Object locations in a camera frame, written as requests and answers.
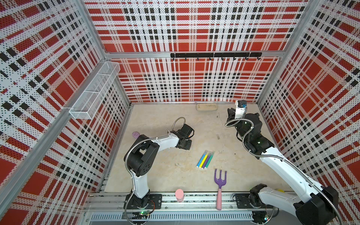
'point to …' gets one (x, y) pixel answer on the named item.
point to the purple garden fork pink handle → (220, 183)
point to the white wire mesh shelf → (88, 104)
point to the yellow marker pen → (203, 161)
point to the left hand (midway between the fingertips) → (187, 144)
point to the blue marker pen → (201, 158)
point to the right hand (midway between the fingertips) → (232, 109)
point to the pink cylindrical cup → (179, 195)
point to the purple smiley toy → (135, 134)
